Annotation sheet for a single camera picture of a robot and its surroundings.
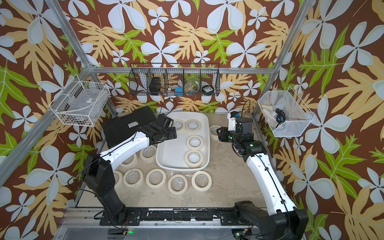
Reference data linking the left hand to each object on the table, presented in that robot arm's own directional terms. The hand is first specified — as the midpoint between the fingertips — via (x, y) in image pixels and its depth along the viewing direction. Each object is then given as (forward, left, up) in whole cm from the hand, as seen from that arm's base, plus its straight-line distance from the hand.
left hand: (173, 131), depth 88 cm
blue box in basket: (+24, -3, +11) cm, 26 cm away
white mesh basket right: (-2, -65, +17) cm, 67 cm away
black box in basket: (+31, +13, +11) cm, 35 cm away
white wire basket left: (+6, +48, +17) cm, 51 cm away
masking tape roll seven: (-23, +10, -16) cm, 30 cm away
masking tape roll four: (-22, +24, -18) cm, 37 cm away
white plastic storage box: (-7, +2, -15) cm, 17 cm away
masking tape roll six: (+17, -12, -15) cm, 26 cm away
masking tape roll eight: (+7, -27, -13) cm, 31 cm away
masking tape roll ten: (+2, -13, -15) cm, 20 cm away
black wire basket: (+33, 0, +14) cm, 36 cm away
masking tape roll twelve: (-24, -17, -16) cm, 34 cm away
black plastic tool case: (+10, +40, -11) cm, 43 cm away
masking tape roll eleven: (-10, -13, -15) cm, 22 cm away
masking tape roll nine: (-26, -3, -16) cm, 31 cm away
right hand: (-6, -26, +10) cm, 28 cm away
